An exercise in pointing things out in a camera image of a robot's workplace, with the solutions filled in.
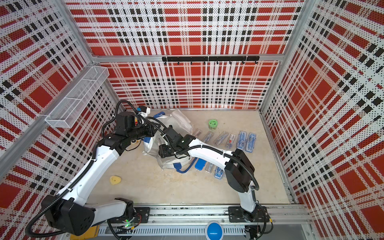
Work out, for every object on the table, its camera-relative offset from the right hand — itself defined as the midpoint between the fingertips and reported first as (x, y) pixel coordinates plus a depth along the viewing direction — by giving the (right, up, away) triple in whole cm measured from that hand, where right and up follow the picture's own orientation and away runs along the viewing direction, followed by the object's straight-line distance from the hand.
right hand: (165, 152), depth 81 cm
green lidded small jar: (+28, +15, +27) cm, 42 cm away
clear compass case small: (+25, -11, +8) cm, 28 cm away
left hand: (-1, +15, -4) cm, 15 cm away
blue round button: (+26, -34, -13) cm, 44 cm away
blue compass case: (+30, -13, +6) cm, 33 cm away
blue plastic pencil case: (+19, -9, +10) cm, 23 cm away
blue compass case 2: (+48, +4, +21) cm, 52 cm away
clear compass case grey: (+34, +6, +23) cm, 41 cm away
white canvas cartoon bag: (+9, +16, -1) cm, 18 cm away
